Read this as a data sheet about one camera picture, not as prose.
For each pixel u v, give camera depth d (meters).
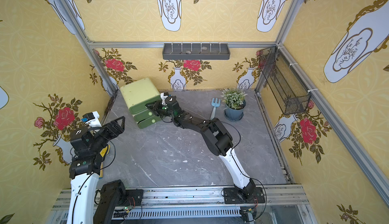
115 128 0.64
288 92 0.83
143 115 0.91
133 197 0.73
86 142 0.52
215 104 1.10
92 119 0.61
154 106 0.81
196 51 0.92
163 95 0.88
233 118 1.02
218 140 0.58
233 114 1.00
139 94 0.89
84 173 0.48
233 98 0.92
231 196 0.74
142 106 0.86
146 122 0.96
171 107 0.74
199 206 0.72
